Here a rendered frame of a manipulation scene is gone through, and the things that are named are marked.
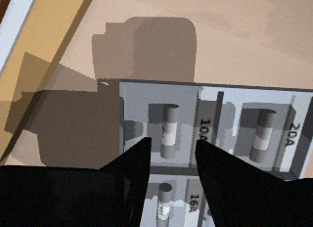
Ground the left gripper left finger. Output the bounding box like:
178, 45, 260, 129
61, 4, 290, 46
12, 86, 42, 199
0, 137, 152, 227

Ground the white ceramic fuse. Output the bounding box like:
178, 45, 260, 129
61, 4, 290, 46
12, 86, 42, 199
156, 183, 172, 227
160, 104, 179, 159
249, 109, 277, 163

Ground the grey compartment tray with fuses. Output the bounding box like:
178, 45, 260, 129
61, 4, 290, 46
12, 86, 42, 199
119, 79, 313, 227

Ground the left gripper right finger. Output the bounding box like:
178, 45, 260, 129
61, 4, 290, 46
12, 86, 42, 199
195, 140, 313, 227

